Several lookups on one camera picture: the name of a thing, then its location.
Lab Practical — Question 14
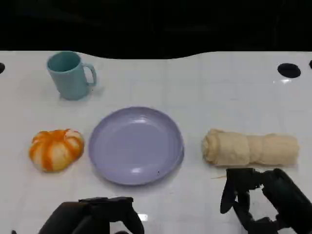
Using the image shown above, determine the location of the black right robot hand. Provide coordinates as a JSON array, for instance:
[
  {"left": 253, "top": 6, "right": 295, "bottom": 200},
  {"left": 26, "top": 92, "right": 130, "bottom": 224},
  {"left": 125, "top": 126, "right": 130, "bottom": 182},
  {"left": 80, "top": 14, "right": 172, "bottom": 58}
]
[{"left": 220, "top": 167, "right": 312, "bottom": 234}]

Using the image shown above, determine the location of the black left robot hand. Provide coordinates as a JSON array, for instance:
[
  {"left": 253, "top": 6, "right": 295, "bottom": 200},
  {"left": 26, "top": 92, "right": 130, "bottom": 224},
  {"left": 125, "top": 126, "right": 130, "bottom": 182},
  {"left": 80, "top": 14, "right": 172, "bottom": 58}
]
[{"left": 36, "top": 196, "right": 145, "bottom": 234}]

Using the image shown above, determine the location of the beige towel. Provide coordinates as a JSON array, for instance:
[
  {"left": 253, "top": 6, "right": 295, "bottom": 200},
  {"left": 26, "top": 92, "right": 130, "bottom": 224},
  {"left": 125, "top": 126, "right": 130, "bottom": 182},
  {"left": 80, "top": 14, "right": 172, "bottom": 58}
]
[{"left": 201, "top": 128, "right": 300, "bottom": 167}]

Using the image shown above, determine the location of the orange and white bread roll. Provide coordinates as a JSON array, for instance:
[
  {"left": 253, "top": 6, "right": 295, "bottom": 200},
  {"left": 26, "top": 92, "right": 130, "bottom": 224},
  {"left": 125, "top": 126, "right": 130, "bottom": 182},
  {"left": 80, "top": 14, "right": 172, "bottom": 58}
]
[{"left": 28, "top": 128, "right": 85, "bottom": 173}]

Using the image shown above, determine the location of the lilac plate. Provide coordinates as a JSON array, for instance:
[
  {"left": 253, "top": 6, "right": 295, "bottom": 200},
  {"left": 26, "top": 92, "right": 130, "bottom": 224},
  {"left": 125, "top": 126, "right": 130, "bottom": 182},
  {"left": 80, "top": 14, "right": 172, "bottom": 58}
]
[{"left": 88, "top": 106, "right": 185, "bottom": 187}]

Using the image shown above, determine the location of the pale green mug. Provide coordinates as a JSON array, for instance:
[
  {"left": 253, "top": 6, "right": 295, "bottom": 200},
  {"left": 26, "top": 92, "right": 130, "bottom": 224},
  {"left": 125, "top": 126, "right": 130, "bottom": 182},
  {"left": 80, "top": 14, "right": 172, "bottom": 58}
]
[{"left": 46, "top": 50, "right": 98, "bottom": 101}]

